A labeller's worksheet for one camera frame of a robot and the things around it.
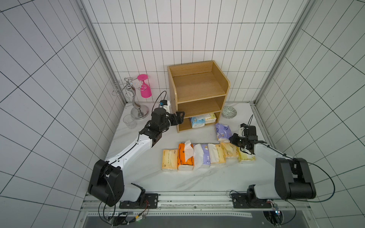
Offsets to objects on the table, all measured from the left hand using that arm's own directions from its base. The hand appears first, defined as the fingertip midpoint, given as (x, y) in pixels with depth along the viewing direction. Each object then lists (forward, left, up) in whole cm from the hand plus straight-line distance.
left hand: (178, 116), depth 82 cm
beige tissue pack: (-18, -22, -17) cm, 33 cm away
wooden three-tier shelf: (+15, -13, +9) cm, 22 cm away
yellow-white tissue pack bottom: (+11, -23, -15) cm, 29 cm away
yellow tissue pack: (-20, +5, -17) cm, 27 cm away
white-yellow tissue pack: (-17, -40, -18) cm, 47 cm away
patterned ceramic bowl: (+20, -39, -20) cm, 49 cm away
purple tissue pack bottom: (0, -31, -17) cm, 36 cm away
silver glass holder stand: (+20, +32, -20) cm, 42 cm away
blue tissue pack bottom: (+7, -12, -17) cm, 22 cm away
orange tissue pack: (-22, -4, -15) cm, 26 cm away
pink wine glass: (+27, +26, -5) cm, 38 cm away
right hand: (-3, -31, -17) cm, 36 cm away
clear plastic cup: (+8, +36, -17) cm, 40 cm away
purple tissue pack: (-18, -14, -16) cm, 28 cm away
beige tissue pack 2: (-13, -33, -18) cm, 40 cm away
